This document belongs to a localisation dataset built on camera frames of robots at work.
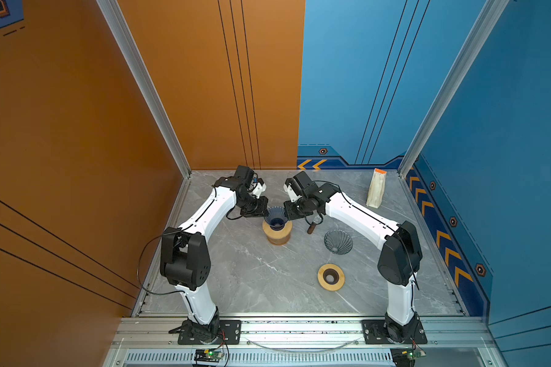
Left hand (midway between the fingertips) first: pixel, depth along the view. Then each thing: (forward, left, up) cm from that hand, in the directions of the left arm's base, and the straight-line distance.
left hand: (268, 211), depth 87 cm
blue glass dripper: (-1, -3, -2) cm, 4 cm away
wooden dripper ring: (-3, -8, -3) cm, 9 cm away
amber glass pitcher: (-7, -4, -6) cm, 10 cm away
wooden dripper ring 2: (-20, -24, -14) cm, 34 cm away
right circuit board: (-44, -45, -15) cm, 64 cm away
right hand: (-1, -6, 0) cm, 6 cm away
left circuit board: (-44, +17, -16) cm, 50 cm away
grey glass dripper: (-7, -28, -11) cm, 31 cm away
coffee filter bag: (+15, -47, -7) cm, 50 cm away
